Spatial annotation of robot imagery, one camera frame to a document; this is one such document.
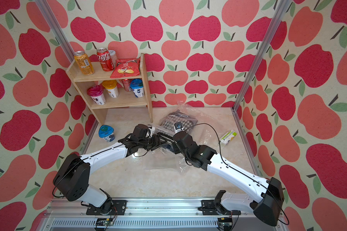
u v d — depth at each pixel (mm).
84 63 733
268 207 371
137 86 924
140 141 686
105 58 749
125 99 1003
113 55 833
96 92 862
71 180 441
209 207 734
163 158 924
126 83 964
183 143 532
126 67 776
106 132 938
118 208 738
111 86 925
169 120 955
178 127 630
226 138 978
